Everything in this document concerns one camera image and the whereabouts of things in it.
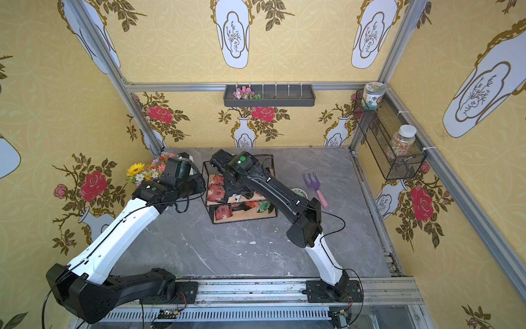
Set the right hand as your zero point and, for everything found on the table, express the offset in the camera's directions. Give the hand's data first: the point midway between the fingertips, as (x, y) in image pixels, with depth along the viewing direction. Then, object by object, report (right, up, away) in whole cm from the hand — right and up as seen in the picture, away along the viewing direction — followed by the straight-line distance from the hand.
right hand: (242, 184), depth 82 cm
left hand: (-17, +2, -4) cm, 18 cm away
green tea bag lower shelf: (+8, -11, +12) cm, 18 cm away
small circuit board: (-26, -45, -9) cm, 53 cm away
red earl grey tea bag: (-11, -3, 0) cm, 11 cm away
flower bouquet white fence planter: (-44, +4, +3) cm, 44 cm away
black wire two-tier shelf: (-1, -12, +13) cm, 18 cm away
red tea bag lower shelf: (-10, -13, +11) cm, 20 cm away
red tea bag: (-10, +2, +3) cm, 11 cm away
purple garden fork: (+35, -1, +24) cm, 43 cm away
